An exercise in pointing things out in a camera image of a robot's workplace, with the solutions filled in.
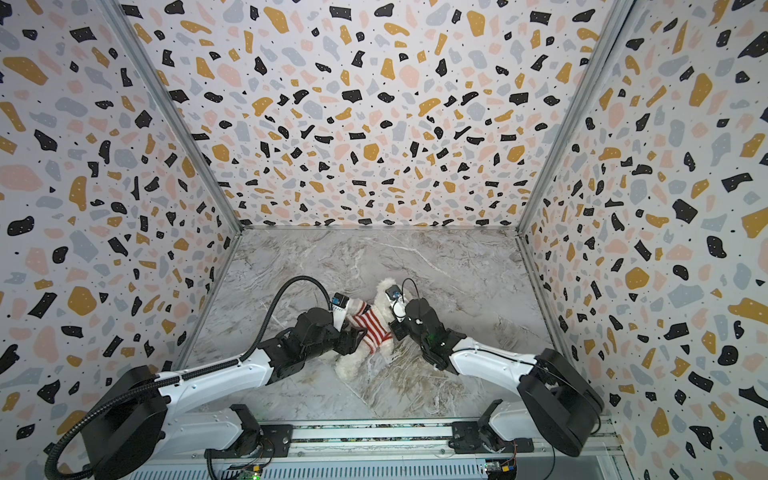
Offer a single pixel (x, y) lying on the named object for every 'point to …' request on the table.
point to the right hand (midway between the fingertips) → (393, 300)
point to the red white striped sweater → (369, 320)
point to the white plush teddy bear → (357, 364)
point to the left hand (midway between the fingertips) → (363, 323)
